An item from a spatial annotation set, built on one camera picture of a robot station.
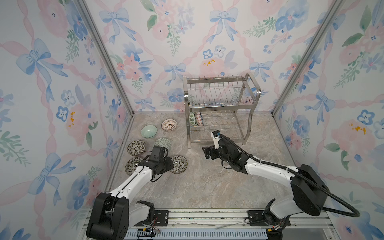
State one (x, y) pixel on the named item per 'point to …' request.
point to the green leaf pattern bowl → (192, 119)
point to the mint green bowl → (149, 131)
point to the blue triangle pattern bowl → (199, 118)
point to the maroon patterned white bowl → (169, 124)
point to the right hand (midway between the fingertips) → (209, 144)
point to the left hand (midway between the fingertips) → (172, 163)
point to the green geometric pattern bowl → (164, 142)
